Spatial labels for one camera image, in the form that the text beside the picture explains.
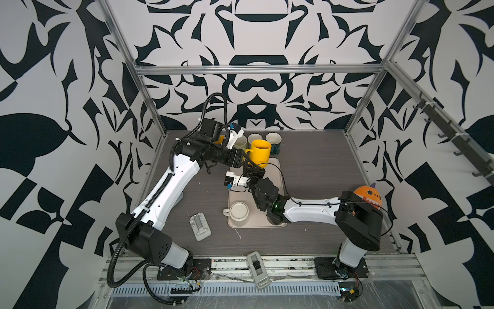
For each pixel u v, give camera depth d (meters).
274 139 1.04
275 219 0.62
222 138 0.60
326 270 0.73
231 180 0.68
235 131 0.66
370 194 0.85
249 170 0.68
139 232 0.39
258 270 0.72
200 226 0.83
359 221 0.47
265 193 0.59
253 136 1.05
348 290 0.71
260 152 0.74
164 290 0.70
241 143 1.02
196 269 0.73
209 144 0.56
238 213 0.81
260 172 0.70
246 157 0.72
